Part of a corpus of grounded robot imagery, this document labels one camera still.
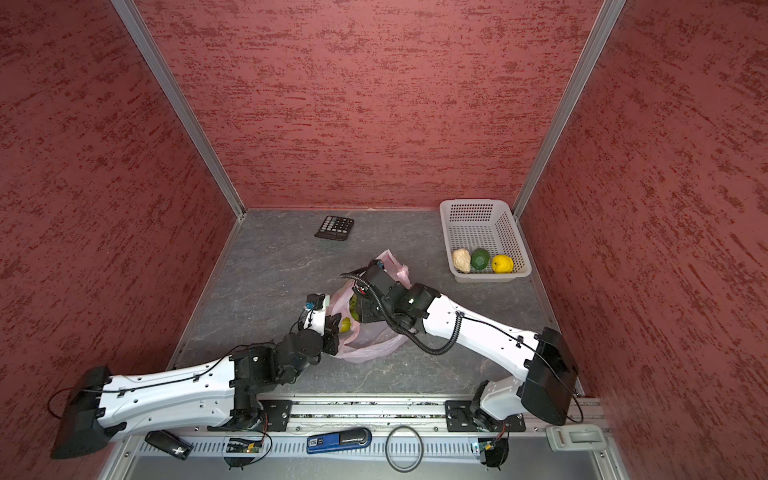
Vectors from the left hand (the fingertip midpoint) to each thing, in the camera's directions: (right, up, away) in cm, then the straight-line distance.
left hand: (340, 322), depth 76 cm
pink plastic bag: (+6, -8, +11) cm, 15 cm away
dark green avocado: (+44, +15, +24) cm, 52 cm away
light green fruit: (0, -2, +5) cm, 6 cm away
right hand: (+6, +2, 0) cm, 7 cm away
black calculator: (-9, +26, +38) cm, 47 cm away
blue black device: (+1, -25, -9) cm, 27 cm away
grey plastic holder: (+56, -26, -6) cm, 62 cm away
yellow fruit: (+51, +13, +22) cm, 57 cm away
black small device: (-39, -27, -8) cm, 48 cm away
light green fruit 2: (+4, +4, -1) cm, 6 cm away
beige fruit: (+37, +14, +23) cm, 46 cm away
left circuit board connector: (-25, -30, -3) cm, 39 cm away
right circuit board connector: (+39, -30, -5) cm, 49 cm away
